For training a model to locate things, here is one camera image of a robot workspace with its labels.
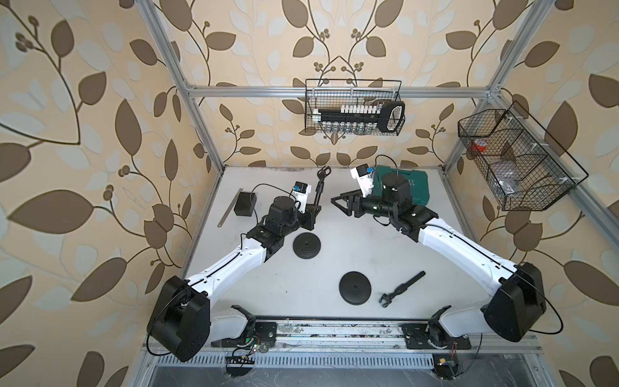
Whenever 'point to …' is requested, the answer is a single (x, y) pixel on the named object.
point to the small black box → (245, 204)
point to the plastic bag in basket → (506, 175)
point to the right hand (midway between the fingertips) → (336, 198)
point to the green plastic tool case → (417, 179)
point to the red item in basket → (479, 144)
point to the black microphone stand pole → (320, 187)
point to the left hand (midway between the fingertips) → (315, 203)
